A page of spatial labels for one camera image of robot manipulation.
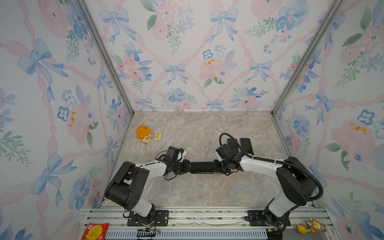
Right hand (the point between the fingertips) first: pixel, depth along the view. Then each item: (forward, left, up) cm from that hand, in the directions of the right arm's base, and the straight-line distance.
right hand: (211, 169), depth 89 cm
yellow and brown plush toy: (-28, -46, +1) cm, 53 cm away
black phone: (+1, +5, 0) cm, 5 cm away
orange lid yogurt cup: (+20, +43, +10) cm, 48 cm away
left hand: (0, +10, +1) cm, 10 cm away
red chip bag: (-32, +55, +2) cm, 64 cm away
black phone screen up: (+18, -24, 0) cm, 30 cm away
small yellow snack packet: (+23, +36, +1) cm, 43 cm away
